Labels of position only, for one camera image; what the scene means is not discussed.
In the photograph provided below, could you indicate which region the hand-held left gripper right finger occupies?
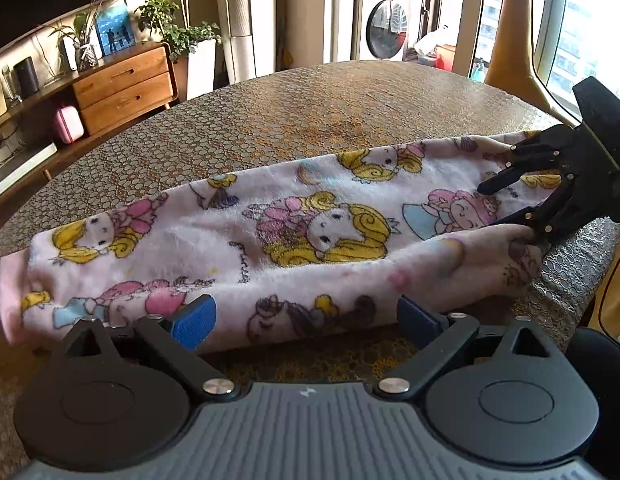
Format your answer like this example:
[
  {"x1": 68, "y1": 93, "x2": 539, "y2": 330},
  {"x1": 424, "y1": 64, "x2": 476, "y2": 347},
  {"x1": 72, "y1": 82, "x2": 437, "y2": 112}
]
[{"x1": 374, "y1": 295, "x2": 561, "y2": 403}]

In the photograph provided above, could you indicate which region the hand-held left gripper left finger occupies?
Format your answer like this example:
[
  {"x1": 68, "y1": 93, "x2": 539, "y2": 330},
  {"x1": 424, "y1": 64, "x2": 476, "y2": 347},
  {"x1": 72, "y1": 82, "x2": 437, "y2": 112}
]
[{"x1": 62, "y1": 295, "x2": 238, "y2": 403}]

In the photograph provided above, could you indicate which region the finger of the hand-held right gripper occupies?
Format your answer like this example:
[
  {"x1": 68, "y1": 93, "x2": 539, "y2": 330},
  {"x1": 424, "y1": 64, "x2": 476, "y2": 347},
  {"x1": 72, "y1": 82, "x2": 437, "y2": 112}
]
[
  {"x1": 490, "y1": 179, "x2": 591, "y2": 256},
  {"x1": 477, "y1": 127, "x2": 583, "y2": 197}
]

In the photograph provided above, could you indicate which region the pink cartoon print towel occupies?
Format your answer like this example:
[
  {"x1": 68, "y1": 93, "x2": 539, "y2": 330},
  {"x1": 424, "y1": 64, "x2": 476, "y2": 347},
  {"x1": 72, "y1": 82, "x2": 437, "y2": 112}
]
[{"x1": 0, "y1": 130, "x2": 566, "y2": 356}]

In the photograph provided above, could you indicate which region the yellow chair cover lace trim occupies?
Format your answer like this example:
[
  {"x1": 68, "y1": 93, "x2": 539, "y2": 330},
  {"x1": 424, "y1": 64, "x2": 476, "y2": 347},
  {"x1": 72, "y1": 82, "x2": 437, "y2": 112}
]
[{"x1": 587, "y1": 220, "x2": 620, "y2": 347}]

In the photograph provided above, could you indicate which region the yellow chair back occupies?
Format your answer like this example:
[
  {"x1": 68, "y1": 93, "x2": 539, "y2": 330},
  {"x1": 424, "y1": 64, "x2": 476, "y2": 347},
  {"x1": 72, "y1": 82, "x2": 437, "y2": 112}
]
[{"x1": 485, "y1": 0, "x2": 586, "y2": 126}]

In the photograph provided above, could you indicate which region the white plastic bag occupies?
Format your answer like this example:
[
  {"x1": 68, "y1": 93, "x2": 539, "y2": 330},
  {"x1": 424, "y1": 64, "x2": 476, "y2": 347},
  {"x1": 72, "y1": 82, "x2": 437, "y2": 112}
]
[{"x1": 415, "y1": 25, "x2": 458, "y2": 57}]

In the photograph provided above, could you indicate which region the dark cloth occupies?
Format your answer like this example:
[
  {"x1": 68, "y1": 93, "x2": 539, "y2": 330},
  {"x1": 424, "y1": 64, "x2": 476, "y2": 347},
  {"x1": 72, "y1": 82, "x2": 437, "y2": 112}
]
[{"x1": 565, "y1": 327, "x2": 620, "y2": 480}]

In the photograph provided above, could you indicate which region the white washing machine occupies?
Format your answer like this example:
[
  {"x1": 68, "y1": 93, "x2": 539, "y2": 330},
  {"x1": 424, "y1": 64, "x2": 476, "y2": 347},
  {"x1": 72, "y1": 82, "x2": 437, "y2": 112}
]
[{"x1": 352, "y1": 0, "x2": 411, "y2": 63}]

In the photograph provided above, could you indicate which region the round table with lace cloth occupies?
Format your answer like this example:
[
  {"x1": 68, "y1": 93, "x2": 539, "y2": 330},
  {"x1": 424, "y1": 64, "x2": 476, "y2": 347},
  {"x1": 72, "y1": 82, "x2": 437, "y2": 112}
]
[{"x1": 0, "y1": 60, "x2": 620, "y2": 461}]

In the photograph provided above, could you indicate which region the white flat device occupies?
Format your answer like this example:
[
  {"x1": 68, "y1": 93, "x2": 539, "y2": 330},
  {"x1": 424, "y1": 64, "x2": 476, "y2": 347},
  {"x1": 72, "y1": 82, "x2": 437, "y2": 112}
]
[{"x1": 0, "y1": 142, "x2": 58, "y2": 193}]

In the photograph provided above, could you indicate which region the pink case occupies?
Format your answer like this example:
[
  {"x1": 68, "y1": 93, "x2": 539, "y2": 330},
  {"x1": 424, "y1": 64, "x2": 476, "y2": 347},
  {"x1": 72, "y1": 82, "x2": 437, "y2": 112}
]
[{"x1": 52, "y1": 104, "x2": 85, "y2": 145}]

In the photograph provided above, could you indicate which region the wooden TV cabinet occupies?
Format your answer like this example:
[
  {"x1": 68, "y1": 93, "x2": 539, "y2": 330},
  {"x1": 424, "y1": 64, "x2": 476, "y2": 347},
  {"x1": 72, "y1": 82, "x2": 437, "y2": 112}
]
[{"x1": 0, "y1": 42, "x2": 178, "y2": 201}]

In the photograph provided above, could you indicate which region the white planter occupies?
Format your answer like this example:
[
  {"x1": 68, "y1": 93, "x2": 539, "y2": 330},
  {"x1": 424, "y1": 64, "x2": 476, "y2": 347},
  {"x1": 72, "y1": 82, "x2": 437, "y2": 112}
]
[{"x1": 185, "y1": 37, "x2": 218, "y2": 101}]

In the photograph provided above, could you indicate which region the black speaker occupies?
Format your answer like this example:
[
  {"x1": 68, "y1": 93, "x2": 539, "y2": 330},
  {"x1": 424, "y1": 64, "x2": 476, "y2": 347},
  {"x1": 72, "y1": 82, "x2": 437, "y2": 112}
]
[{"x1": 14, "y1": 57, "x2": 40, "y2": 98}]

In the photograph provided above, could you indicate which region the green leafy potted plant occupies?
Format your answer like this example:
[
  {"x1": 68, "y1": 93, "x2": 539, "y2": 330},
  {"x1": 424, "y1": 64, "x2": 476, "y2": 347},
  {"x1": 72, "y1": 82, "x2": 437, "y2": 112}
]
[{"x1": 122, "y1": 0, "x2": 223, "y2": 63}]

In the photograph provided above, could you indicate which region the thin-leaved plant in vase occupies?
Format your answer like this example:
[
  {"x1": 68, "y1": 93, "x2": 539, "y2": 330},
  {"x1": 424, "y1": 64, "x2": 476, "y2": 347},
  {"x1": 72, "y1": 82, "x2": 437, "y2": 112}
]
[{"x1": 40, "y1": 0, "x2": 106, "y2": 72}]

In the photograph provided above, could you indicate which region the white standing air conditioner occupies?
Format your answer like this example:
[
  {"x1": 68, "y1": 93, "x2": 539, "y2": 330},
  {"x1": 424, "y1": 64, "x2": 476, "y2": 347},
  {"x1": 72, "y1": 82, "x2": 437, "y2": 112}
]
[{"x1": 222, "y1": 0, "x2": 275, "y2": 86}]

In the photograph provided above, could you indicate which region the blue photo frame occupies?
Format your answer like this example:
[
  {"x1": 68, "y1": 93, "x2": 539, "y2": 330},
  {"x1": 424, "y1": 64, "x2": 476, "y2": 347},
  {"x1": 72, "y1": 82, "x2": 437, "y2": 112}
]
[{"x1": 96, "y1": 5, "x2": 136, "y2": 56}]

